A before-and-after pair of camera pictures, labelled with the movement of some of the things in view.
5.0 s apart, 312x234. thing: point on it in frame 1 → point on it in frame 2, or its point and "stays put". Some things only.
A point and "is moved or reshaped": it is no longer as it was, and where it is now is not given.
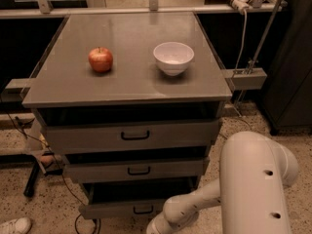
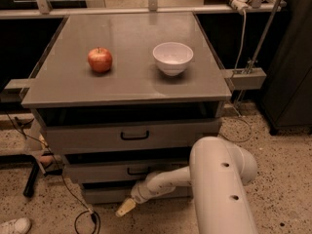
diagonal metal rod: x=269 y=25 stays put
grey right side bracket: x=245 y=78 stays put
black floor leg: x=29 y=188 stays put
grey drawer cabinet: x=134 y=103 stays put
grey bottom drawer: x=133 y=200 is moved or reshaped
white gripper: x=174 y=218 → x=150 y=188
